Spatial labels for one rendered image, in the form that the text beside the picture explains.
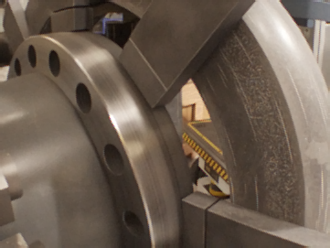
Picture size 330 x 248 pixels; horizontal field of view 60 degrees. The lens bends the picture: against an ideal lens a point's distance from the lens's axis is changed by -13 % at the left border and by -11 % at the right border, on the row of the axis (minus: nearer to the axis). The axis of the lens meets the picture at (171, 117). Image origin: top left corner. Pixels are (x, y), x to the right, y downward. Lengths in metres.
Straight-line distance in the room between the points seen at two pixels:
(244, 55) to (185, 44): 0.06
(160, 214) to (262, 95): 0.16
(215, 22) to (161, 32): 0.07
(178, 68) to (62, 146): 0.15
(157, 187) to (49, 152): 0.12
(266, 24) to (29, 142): 0.26
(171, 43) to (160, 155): 0.12
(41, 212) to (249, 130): 0.22
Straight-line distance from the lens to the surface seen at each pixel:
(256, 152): 0.31
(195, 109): 1.77
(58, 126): 0.36
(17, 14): 0.70
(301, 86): 0.29
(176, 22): 0.30
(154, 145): 0.33
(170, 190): 0.35
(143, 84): 0.34
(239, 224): 0.32
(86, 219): 0.35
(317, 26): 1.17
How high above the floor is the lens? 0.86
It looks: 20 degrees down
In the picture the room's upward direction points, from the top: 1 degrees clockwise
